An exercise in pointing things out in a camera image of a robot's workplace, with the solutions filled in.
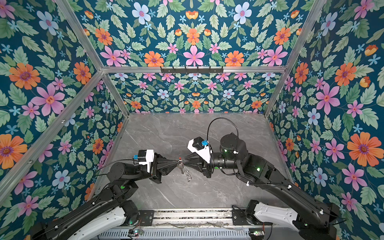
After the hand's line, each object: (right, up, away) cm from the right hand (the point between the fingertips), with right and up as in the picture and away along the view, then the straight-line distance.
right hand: (186, 158), depth 53 cm
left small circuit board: (-27, -39, +17) cm, 51 cm away
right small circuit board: (+32, -39, +17) cm, 53 cm away
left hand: (-3, -1, -3) cm, 4 cm away
